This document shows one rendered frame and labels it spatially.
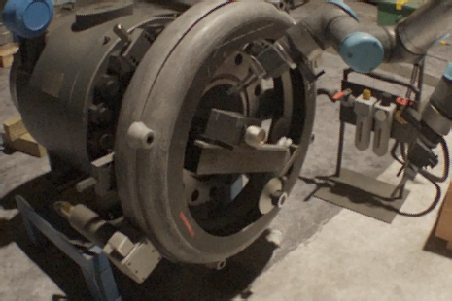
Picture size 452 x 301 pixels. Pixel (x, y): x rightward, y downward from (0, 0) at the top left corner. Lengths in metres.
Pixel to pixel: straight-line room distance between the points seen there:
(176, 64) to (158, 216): 0.33
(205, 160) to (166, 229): 0.18
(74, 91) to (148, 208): 0.46
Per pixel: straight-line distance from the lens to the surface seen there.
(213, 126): 1.04
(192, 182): 1.27
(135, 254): 1.05
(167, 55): 0.96
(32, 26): 1.50
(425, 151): 1.02
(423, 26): 0.91
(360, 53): 0.93
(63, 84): 1.36
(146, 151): 0.95
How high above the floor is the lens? 1.16
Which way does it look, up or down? 28 degrees down
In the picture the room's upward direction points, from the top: 1 degrees counter-clockwise
